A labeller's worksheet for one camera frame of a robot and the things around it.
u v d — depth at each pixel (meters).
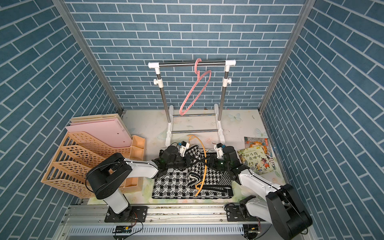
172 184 0.81
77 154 0.75
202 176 0.77
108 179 0.46
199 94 0.87
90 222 0.73
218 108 1.18
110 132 0.79
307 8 0.71
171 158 0.71
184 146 0.82
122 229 0.72
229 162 0.67
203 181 0.77
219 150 0.81
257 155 0.94
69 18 0.73
